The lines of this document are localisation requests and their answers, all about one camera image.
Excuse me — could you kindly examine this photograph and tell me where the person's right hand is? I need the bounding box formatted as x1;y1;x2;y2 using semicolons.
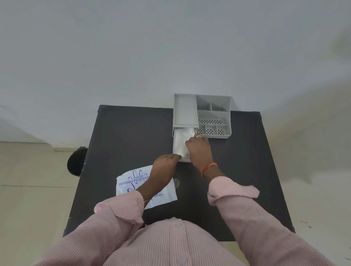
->
185;133;215;173

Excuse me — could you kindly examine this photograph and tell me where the person's left hand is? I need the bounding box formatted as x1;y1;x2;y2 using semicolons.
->
151;153;183;190

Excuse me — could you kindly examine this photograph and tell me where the wad of clear plastic gloves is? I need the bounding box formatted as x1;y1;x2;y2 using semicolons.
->
175;128;197;161

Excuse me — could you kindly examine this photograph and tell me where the white blue-printed glove packet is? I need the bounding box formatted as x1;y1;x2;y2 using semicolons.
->
116;165;178;210

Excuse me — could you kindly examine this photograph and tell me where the grey desk organiser with drawers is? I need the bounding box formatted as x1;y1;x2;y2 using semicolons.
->
172;93;234;140

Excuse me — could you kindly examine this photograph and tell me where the person's right forearm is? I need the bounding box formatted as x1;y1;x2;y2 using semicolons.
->
203;164;227;184

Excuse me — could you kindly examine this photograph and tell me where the person's left forearm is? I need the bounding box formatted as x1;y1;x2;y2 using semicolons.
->
136;178;166;204

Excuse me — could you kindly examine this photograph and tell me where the pink striped shirt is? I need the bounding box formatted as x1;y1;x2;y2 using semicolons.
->
33;176;336;266

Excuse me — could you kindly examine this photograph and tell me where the black trash bin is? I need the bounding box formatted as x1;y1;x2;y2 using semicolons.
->
67;147;88;177

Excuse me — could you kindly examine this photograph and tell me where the orange thread bracelet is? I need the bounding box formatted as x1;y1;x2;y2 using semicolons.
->
201;163;219;177

